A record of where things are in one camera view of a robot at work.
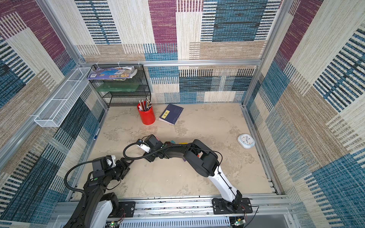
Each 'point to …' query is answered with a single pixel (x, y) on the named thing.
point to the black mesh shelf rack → (111, 99)
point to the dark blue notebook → (170, 114)
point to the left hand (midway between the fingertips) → (132, 163)
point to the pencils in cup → (145, 105)
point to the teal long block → (173, 141)
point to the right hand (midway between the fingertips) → (151, 152)
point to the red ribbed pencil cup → (148, 116)
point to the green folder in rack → (117, 87)
